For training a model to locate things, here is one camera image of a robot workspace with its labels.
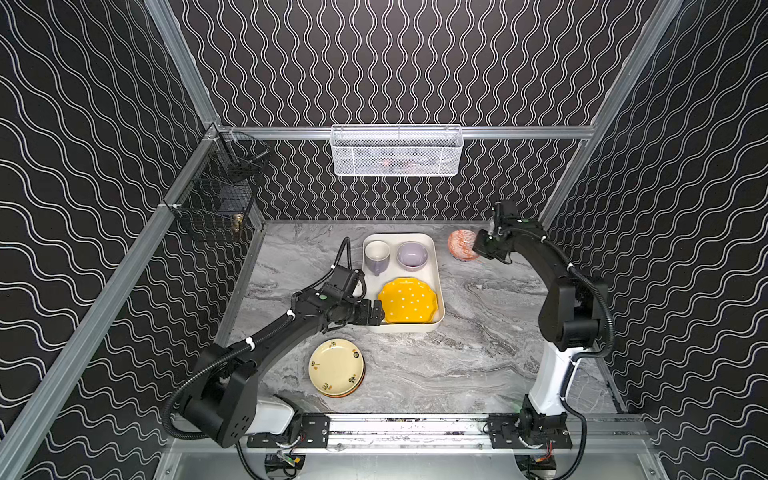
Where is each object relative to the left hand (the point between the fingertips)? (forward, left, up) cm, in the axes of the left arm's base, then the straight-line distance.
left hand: (373, 311), depth 84 cm
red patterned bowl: (+27, -28, 0) cm, 38 cm away
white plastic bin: (+21, -18, -9) cm, 29 cm away
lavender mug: (+26, +1, -7) cm, 27 cm away
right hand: (+23, -33, +1) cm, 40 cm away
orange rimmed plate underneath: (-20, +6, -9) cm, 22 cm away
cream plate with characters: (-12, +10, -11) cm, 19 cm away
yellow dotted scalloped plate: (+10, -10, -10) cm, 17 cm away
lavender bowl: (+27, -12, -7) cm, 30 cm away
